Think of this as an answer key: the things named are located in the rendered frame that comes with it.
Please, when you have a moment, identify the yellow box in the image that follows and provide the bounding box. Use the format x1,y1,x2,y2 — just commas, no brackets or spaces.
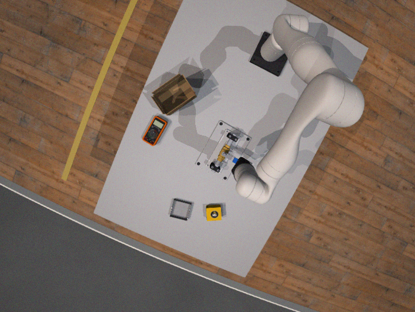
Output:
206,205,222,221

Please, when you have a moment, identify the brown cardboard box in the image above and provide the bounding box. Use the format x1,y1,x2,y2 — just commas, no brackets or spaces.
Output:
151,74,197,116

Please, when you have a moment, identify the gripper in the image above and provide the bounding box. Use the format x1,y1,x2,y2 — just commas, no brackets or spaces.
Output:
232,157,255,181

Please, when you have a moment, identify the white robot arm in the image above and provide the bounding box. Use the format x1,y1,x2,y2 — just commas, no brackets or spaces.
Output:
236,14,365,204

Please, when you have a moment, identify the orange digital multimeter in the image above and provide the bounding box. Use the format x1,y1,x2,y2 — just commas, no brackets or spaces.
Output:
142,116,168,146

